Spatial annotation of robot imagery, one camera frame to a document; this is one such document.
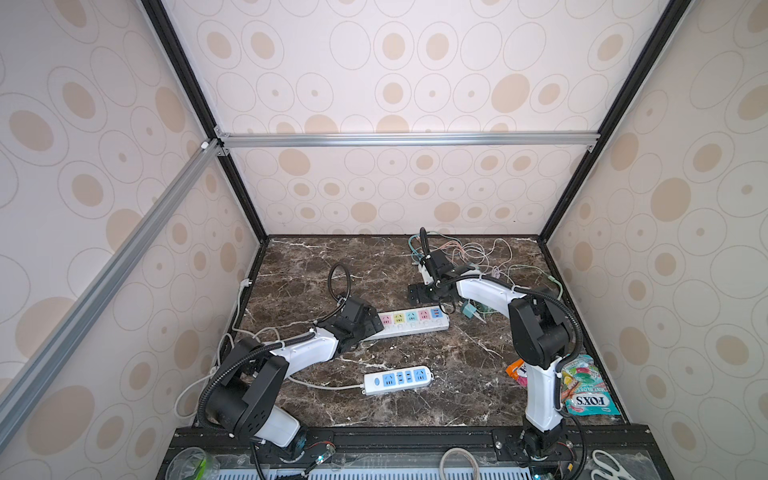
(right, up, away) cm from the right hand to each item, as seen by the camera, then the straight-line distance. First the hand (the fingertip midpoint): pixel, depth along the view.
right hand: (420, 295), depth 99 cm
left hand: (-14, -6, -8) cm, 17 cm away
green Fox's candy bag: (+42, -23, -19) cm, 52 cm away
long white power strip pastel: (-3, -8, -5) cm, 10 cm away
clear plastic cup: (-55, -35, -30) cm, 72 cm away
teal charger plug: (+15, -4, -4) cm, 16 cm away
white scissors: (+41, -38, -28) cm, 63 cm away
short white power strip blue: (-9, -21, -17) cm, 28 cm away
